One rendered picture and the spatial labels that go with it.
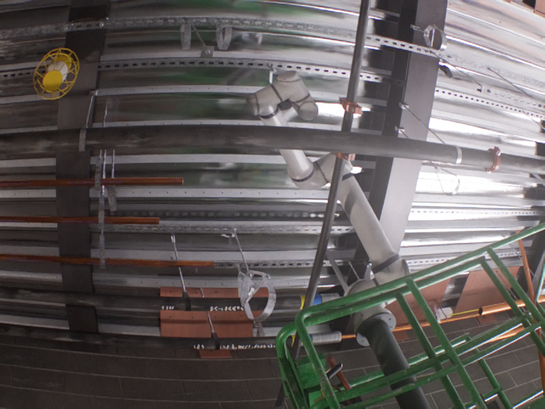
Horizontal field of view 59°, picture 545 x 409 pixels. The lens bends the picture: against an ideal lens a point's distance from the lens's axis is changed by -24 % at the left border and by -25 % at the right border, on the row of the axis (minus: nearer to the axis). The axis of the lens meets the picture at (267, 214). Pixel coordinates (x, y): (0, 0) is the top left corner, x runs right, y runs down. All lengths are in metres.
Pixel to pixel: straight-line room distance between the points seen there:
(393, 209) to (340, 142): 1.15
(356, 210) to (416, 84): 0.86
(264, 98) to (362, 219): 0.74
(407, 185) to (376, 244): 0.76
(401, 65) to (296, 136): 1.20
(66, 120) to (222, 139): 0.96
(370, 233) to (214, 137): 0.88
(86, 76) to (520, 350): 3.80
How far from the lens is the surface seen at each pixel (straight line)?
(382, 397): 2.00
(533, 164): 3.04
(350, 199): 2.73
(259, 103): 2.35
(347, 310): 2.42
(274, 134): 2.26
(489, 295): 4.80
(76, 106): 2.80
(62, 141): 2.18
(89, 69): 2.74
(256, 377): 3.69
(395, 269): 2.69
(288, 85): 2.35
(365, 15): 2.31
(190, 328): 3.82
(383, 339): 2.49
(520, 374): 4.40
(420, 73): 3.14
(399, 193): 3.39
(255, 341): 3.25
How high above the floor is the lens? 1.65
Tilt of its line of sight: 56 degrees up
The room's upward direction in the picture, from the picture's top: 24 degrees counter-clockwise
